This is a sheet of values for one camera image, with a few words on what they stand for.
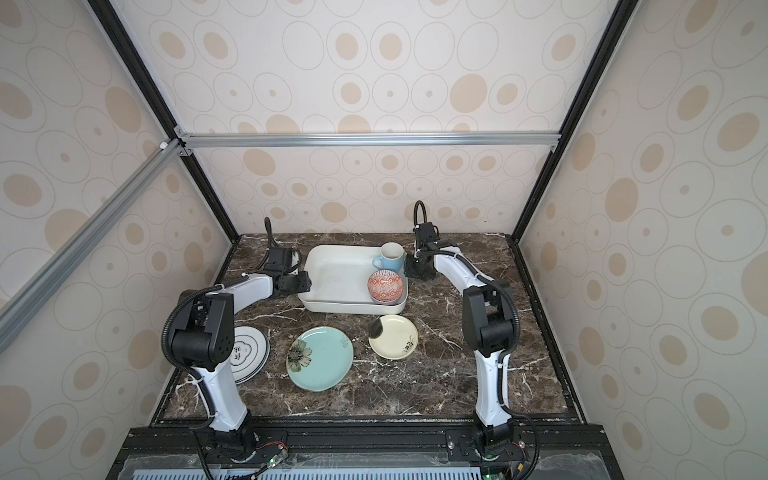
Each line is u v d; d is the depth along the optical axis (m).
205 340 0.51
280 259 0.80
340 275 1.07
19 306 0.51
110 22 0.68
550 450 0.73
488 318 0.55
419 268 0.86
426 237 0.79
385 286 1.00
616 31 0.70
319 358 0.89
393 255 1.03
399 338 0.92
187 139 0.90
